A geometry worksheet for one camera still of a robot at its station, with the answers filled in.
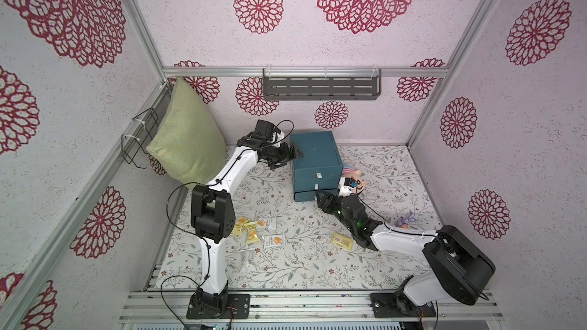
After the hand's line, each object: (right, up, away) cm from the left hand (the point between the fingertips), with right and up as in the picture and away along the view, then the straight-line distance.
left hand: (295, 159), depth 90 cm
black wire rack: (-53, +4, -17) cm, 55 cm away
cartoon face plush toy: (+29, -10, +7) cm, 31 cm away
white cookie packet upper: (-12, -26, +2) cm, 29 cm away
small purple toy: (+43, -25, 0) cm, 50 cm away
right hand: (+9, -12, -4) cm, 16 cm away
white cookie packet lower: (-8, -32, -2) cm, 33 cm away
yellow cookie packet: (-16, -30, -2) cm, 34 cm away
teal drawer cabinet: (+10, -4, -4) cm, 11 cm away
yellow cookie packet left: (-21, -26, +2) cm, 34 cm away
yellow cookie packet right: (+18, -31, -3) cm, 36 cm away
